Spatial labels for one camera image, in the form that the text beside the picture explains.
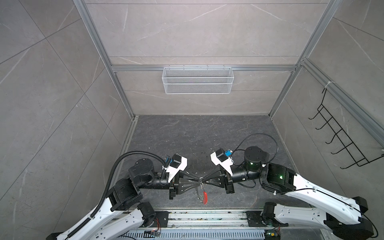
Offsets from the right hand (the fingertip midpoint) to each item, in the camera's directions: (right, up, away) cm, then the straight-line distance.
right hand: (204, 179), depth 52 cm
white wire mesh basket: (-1, +51, +49) cm, 71 cm away
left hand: (-2, 0, -1) cm, 2 cm away
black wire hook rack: (+64, +8, +10) cm, 65 cm away
